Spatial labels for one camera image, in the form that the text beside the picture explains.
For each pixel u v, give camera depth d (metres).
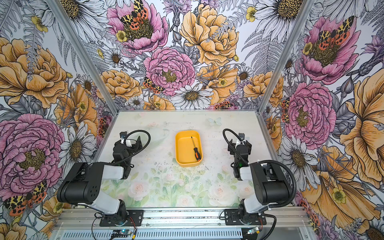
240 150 0.80
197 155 0.94
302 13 0.74
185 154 0.96
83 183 0.46
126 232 0.70
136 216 0.74
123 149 0.72
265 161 0.54
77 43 0.83
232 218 0.74
